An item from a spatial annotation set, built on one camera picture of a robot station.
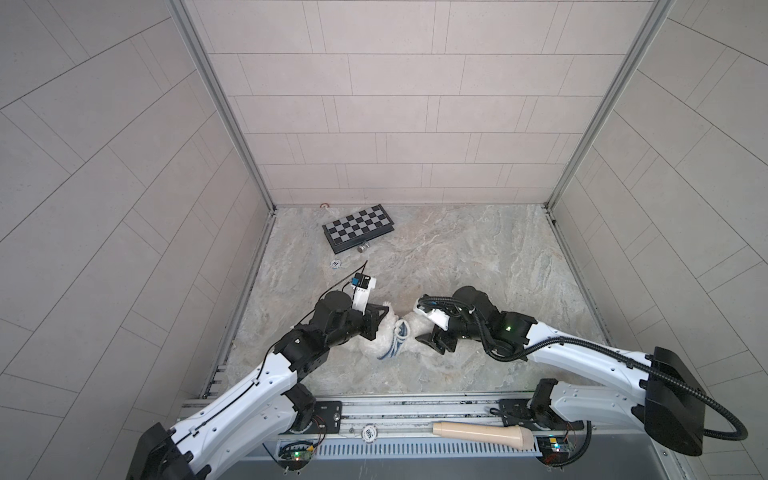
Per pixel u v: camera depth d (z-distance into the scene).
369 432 0.69
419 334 0.72
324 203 1.20
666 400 0.39
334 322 0.56
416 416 0.72
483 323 0.57
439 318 0.65
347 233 1.05
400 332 0.72
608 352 0.46
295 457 0.65
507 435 0.67
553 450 0.68
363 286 0.65
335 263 0.99
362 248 1.02
